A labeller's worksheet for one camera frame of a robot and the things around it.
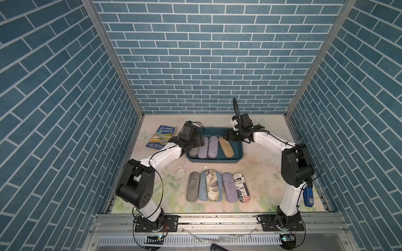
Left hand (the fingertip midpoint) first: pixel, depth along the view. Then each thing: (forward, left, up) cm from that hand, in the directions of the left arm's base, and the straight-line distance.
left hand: (202, 140), depth 91 cm
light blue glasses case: (-26, -1, -9) cm, 28 cm away
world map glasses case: (-26, -6, -6) cm, 28 cm away
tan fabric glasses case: (+1, -15, -9) cm, 18 cm away
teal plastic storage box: (+2, -23, -11) cm, 25 cm away
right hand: (+4, -16, -2) cm, 16 cm away
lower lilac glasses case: (-25, -15, -9) cm, 31 cm away
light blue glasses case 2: (-21, -10, -10) cm, 26 cm away
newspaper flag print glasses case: (-25, -22, -10) cm, 35 cm away
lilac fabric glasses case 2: (+1, -7, -9) cm, 11 cm away
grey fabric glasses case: (-3, +6, -10) cm, 12 cm away
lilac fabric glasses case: (-2, 0, -9) cm, 9 cm away
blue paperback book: (+9, +29, -11) cm, 32 cm away
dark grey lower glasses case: (-27, +5, -10) cm, 30 cm away
